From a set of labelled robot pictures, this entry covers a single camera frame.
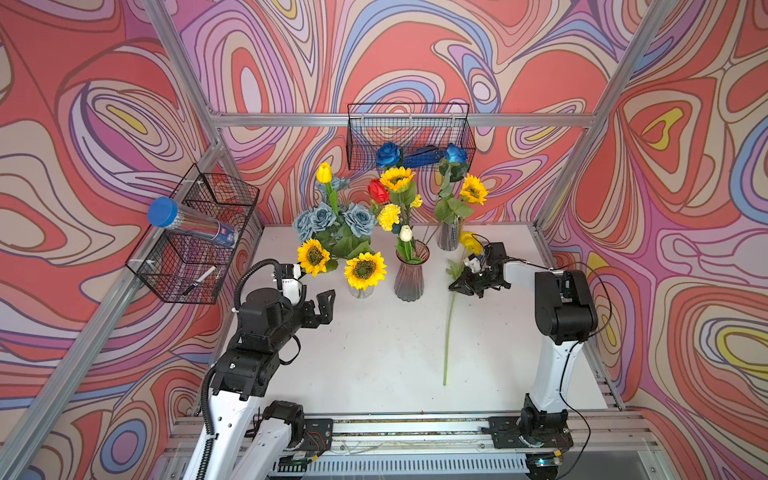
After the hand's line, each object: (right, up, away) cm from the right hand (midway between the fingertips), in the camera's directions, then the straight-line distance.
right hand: (452, 292), depth 99 cm
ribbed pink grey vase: (-15, +5, -8) cm, 18 cm away
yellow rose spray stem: (+8, +17, +6) cm, 20 cm away
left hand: (-38, +4, -30) cm, 48 cm away
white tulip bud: (-17, +16, -19) cm, 30 cm away
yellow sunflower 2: (-27, +10, -34) cm, 44 cm away
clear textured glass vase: (-30, 0, -2) cm, 30 cm away
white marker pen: (-69, +7, -26) cm, 74 cm away
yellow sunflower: (-40, +12, -28) cm, 50 cm away
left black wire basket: (-73, +10, -24) cm, 78 cm away
